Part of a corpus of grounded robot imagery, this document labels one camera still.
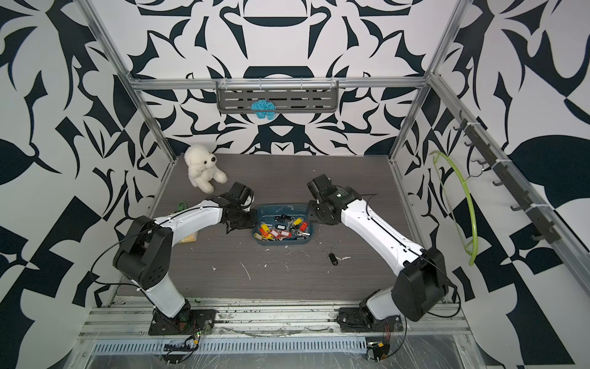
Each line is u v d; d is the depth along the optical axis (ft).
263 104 2.98
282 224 3.16
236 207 2.44
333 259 2.87
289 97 3.08
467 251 2.19
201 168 3.16
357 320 2.43
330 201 1.85
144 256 1.53
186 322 2.22
